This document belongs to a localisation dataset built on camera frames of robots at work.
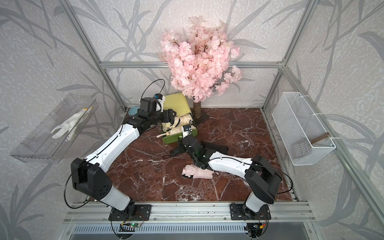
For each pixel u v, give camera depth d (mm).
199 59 737
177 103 934
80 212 753
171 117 749
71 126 641
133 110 1224
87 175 440
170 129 824
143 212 733
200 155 630
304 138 601
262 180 434
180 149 721
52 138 638
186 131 698
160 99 724
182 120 831
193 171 823
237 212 725
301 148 723
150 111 629
